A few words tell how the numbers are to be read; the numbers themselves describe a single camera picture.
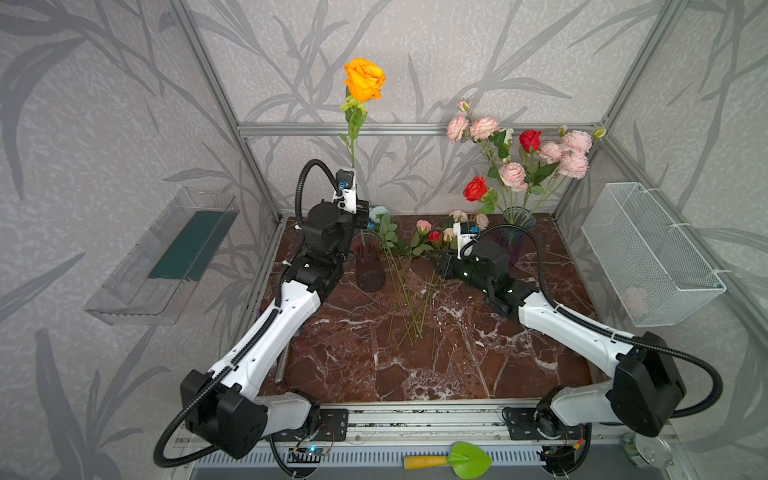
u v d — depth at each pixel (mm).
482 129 787
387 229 1079
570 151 789
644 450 657
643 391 404
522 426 731
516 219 938
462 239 707
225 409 374
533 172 829
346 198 569
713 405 418
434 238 1109
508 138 861
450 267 693
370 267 954
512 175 804
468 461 673
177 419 360
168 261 667
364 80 470
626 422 448
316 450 705
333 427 732
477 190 845
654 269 642
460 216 1155
